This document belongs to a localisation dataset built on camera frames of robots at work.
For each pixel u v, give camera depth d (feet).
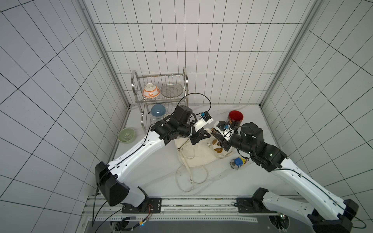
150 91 2.79
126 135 3.21
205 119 1.90
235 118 3.21
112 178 1.28
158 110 3.49
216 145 2.26
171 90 2.95
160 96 2.82
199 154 2.73
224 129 1.77
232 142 1.83
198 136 1.90
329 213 1.26
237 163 2.68
